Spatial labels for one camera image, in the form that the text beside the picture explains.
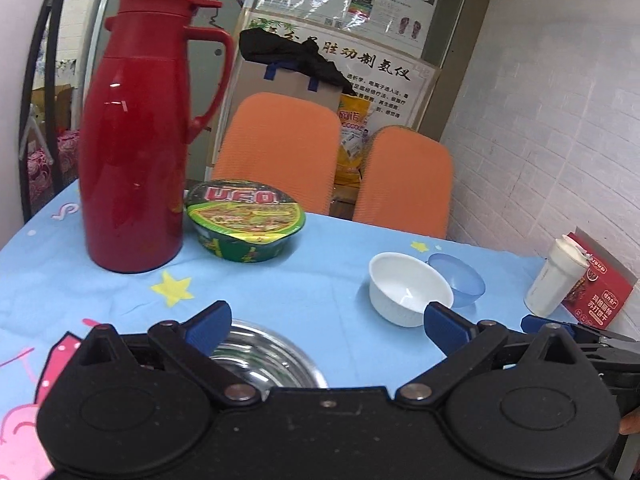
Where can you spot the green instant noodle bowl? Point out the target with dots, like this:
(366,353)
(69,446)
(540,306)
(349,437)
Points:
(245,220)

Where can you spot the translucent blue bowl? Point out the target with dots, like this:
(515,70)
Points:
(465,280)

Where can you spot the red thermos jug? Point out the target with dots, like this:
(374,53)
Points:
(130,160)

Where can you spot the yellow bag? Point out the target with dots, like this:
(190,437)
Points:
(352,135)

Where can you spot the cardboard box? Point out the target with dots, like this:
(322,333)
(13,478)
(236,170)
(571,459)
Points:
(285,82)

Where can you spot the pink floral cloth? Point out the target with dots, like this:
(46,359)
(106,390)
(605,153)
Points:
(50,165)

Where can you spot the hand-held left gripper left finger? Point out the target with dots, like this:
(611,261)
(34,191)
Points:
(210,327)

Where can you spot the black metal door frame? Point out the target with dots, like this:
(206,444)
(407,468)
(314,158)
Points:
(40,85)

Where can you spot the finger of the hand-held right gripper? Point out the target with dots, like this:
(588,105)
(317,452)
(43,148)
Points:
(545,323)

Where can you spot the white tumbler cup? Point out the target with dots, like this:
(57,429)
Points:
(552,275)

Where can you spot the orange chair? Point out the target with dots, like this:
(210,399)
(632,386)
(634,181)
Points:
(280,155)
(405,180)

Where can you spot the framed white wall poster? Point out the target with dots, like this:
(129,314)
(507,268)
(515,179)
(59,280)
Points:
(390,90)

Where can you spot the stainless steel bowl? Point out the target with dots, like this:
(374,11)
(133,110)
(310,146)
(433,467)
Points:
(270,360)

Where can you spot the red cracker box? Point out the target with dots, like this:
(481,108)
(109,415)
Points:
(605,290)

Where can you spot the black cloth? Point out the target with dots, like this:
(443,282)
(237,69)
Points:
(295,52)

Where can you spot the person's right hand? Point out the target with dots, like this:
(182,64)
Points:
(631,421)

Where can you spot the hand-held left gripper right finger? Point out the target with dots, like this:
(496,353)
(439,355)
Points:
(447,330)

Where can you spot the plain white bowl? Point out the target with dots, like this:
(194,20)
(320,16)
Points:
(405,285)

